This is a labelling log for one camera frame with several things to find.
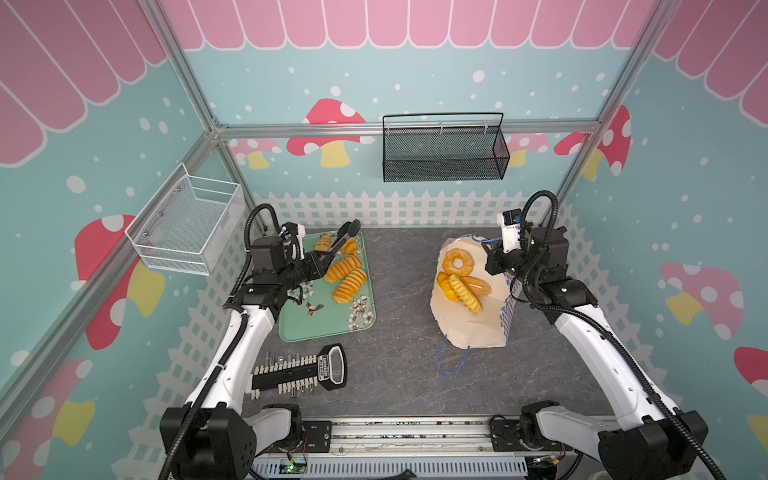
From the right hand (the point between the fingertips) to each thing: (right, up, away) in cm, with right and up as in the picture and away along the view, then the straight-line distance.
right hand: (484, 240), depth 74 cm
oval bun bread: (+5, -14, +23) cm, 27 cm away
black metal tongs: (-36, +3, +9) cm, 38 cm away
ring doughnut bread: (-4, -6, +26) cm, 27 cm away
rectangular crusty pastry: (-1, -15, +18) cm, 23 cm away
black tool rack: (-51, -38, +10) cm, 64 cm away
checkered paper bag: (-2, -24, +15) cm, 29 cm away
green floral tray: (-41, -20, +23) cm, 51 cm away
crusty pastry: (-39, -16, +23) cm, 48 cm away
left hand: (-40, -5, +4) cm, 40 cm away
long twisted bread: (-41, -8, +28) cm, 51 cm away
